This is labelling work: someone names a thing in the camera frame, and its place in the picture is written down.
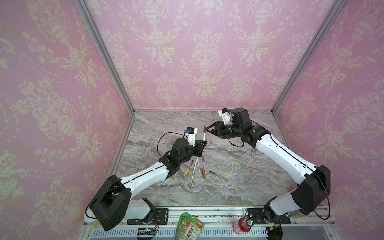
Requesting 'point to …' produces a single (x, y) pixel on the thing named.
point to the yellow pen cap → (187, 171)
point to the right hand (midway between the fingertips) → (208, 130)
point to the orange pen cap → (203, 173)
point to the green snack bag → (189, 227)
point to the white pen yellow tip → (192, 178)
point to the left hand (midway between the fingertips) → (207, 143)
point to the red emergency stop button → (242, 225)
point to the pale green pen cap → (210, 165)
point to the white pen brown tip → (204, 129)
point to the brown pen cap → (204, 129)
